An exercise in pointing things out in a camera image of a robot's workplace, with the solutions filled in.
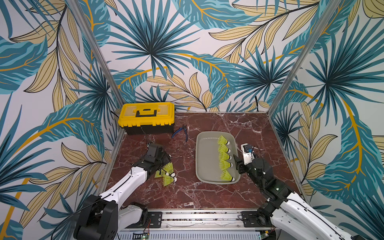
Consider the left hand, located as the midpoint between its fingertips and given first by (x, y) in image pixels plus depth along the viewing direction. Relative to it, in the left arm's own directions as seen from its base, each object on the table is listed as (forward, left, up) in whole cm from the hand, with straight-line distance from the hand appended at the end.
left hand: (167, 159), depth 87 cm
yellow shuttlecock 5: (-8, -34, -2) cm, 34 cm away
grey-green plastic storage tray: (-1, -24, -5) cm, 25 cm away
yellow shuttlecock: (+15, -34, -2) cm, 37 cm away
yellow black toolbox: (+24, +14, +9) cm, 29 cm away
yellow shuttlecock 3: (+4, -34, -2) cm, 34 cm away
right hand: (-2, -39, +12) cm, 41 cm away
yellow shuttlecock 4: (-2, -33, -2) cm, 34 cm away
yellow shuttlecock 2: (+10, -34, -3) cm, 35 cm away
